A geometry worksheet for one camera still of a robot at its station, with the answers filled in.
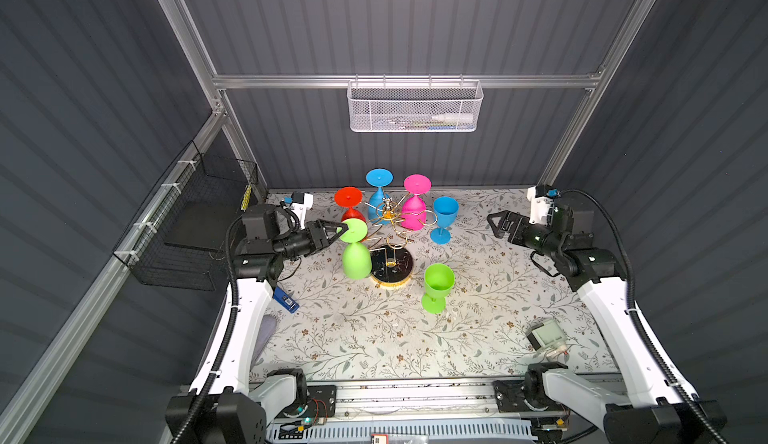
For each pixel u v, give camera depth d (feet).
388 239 3.46
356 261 2.50
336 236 2.25
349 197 2.59
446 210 3.16
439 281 2.84
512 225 2.15
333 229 2.31
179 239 2.26
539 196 2.12
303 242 2.08
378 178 2.72
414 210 2.87
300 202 2.18
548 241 1.96
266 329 2.75
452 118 3.01
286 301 2.86
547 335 2.59
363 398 2.48
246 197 2.75
